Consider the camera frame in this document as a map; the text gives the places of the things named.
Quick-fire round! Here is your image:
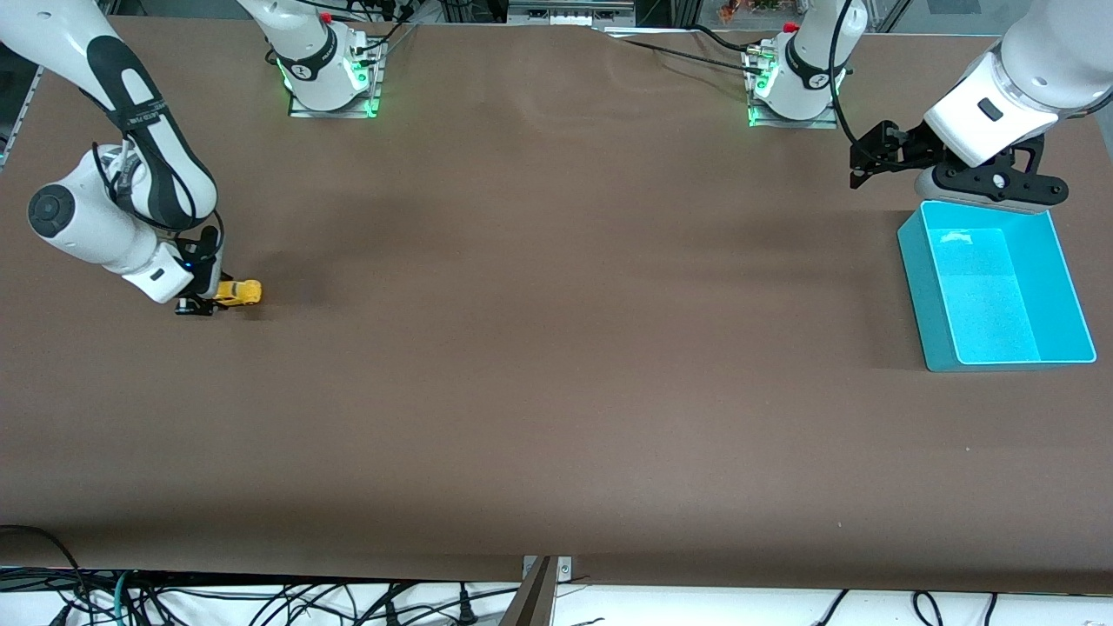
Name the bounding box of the yellow beetle toy car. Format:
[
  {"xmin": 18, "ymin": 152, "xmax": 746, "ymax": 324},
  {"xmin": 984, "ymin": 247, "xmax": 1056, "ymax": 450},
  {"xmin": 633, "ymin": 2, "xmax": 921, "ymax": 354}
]
[{"xmin": 212, "ymin": 278, "xmax": 263, "ymax": 308}]

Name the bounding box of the turquoise plastic bin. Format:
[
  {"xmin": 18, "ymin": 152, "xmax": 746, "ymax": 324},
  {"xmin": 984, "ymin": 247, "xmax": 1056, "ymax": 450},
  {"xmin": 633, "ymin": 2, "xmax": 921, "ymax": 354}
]
[{"xmin": 896, "ymin": 200, "xmax": 1097, "ymax": 373}]

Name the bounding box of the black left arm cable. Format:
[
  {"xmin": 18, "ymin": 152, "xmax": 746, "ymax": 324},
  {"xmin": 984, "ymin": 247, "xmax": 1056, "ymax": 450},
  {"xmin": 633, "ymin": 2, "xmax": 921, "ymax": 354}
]
[{"xmin": 828, "ymin": 0, "xmax": 863, "ymax": 147}]

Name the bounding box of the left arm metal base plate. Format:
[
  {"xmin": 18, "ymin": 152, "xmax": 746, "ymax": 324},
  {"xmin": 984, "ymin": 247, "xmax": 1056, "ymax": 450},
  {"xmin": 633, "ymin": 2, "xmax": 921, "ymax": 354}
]
[{"xmin": 747, "ymin": 43, "xmax": 839, "ymax": 130}]

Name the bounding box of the short black table cable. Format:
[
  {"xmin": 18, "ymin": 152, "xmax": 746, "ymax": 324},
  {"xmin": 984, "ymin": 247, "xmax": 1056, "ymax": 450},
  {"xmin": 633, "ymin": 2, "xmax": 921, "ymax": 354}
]
[{"xmin": 690, "ymin": 24, "xmax": 756, "ymax": 55}]

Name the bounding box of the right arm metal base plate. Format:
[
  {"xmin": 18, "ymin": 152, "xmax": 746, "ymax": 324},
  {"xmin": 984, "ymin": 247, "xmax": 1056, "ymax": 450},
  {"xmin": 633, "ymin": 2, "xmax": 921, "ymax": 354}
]
[{"xmin": 288, "ymin": 39, "xmax": 384, "ymax": 119}]

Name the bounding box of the long black table cable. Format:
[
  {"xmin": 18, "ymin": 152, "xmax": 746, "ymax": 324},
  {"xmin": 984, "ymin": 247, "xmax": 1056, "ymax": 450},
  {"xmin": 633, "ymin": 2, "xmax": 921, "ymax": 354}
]
[{"xmin": 609, "ymin": 33, "xmax": 770, "ymax": 72}]

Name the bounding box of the grey aluminium side rail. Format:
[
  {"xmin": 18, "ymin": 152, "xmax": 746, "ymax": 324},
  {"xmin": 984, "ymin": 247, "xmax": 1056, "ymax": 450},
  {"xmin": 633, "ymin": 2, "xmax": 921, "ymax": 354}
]
[{"xmin": 0, "ymin": 65, "xmax": 46, "ymax": 168}]

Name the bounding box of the black looping cable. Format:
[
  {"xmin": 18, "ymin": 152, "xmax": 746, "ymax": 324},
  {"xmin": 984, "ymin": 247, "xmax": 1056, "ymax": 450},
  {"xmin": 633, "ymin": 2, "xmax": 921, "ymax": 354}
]
[{"xmin": 0, "ymin": 524, "xmax": 88, "ymax": 601}]

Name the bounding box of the aluminium frame rail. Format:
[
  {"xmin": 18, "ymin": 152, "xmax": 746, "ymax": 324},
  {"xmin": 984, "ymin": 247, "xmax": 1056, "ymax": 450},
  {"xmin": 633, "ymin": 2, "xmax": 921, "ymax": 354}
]
[{"xmin": 507, "ymin": 0, "xmax": 637, "ymax": 27}]

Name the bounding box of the dark wedge post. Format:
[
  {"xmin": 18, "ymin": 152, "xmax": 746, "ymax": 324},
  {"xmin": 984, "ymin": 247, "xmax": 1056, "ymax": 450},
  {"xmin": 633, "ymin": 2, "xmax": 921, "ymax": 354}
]
[{"xmin": 497, "ymin": 556, "xmax": 558, "ymax": 626}]

